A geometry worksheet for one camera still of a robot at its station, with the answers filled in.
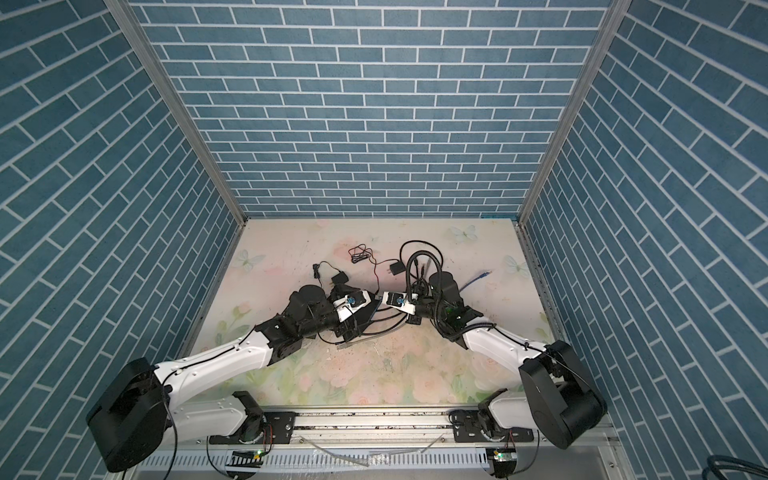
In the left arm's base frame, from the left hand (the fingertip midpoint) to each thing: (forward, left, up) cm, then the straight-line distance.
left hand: (364, 303), depth 80 cm
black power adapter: (+18, +10, -14) cm, 25 cm away
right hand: (+3, -7, 0) cm, 8 cm away
